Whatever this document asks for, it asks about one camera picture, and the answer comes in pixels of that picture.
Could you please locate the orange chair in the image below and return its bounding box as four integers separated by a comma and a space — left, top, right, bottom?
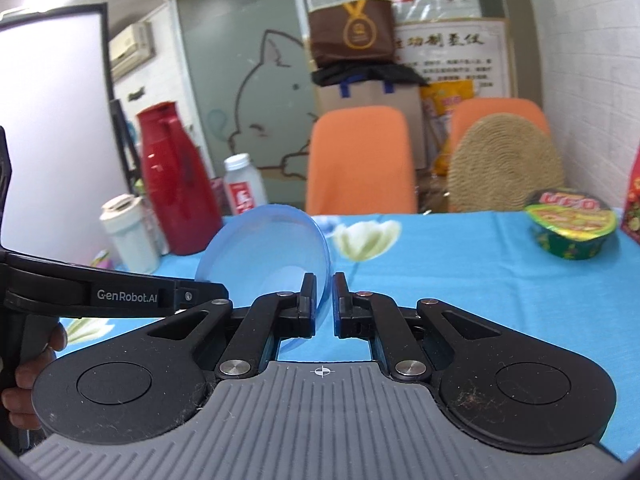
450, 98, 551, 161
306, 106, 417, 215

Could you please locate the blue floral tablecloth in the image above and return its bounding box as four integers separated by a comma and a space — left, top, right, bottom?
55, 210, 640, 463

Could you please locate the frosted glass door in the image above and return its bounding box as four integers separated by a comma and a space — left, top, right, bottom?
167, 0, 321, 216

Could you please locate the black cloth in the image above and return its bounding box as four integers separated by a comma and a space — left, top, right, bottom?
311, 62, 428, 86

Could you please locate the brown bag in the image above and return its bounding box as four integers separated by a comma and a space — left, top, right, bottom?
308, 0, 396, 68

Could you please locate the wall air conditioner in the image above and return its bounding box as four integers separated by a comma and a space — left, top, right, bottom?
109, 22, 155, 75

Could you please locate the round woven straw mat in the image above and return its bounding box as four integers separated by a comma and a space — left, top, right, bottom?
447, 114, 566, 213

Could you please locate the plastic bottle with red label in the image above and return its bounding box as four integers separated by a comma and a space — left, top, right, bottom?
223, 154, 268, 218

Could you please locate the person's left hand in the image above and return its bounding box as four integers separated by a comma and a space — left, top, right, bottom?
0, 323, 69, 432

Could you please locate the red cardboard box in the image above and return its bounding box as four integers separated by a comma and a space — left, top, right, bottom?
620, 160, 640, 246

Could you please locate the white lidded cup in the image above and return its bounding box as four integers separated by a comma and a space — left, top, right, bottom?
100, 195, 161, 273

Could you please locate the framed white wall poster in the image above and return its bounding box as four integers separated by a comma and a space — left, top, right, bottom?
395, 19, 511, 98

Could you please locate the blue plastic bowl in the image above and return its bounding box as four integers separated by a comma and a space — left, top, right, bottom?
195, 204, 331, 356

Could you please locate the white panel with black frame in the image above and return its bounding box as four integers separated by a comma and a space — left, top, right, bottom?
0, 2, 113, 273

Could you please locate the green instant noodle bowl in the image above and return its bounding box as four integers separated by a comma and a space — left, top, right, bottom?
525, 189, 618, 261

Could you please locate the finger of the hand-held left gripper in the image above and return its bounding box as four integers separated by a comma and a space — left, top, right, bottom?
172, 281, 231, 317

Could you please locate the cardboard bag with blue handles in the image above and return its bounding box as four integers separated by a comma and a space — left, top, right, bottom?
317, 80, 423, 126

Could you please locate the black stand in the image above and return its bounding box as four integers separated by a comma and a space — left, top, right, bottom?
110, 100, 143, 196

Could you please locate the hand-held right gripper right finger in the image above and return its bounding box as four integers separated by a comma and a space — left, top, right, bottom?
333, 272, 506, 382

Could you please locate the red thermos jug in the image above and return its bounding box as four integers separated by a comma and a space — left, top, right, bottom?
137, 102, 223, 256

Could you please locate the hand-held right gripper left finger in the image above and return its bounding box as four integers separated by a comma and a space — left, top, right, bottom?
142, 272, 319, 380

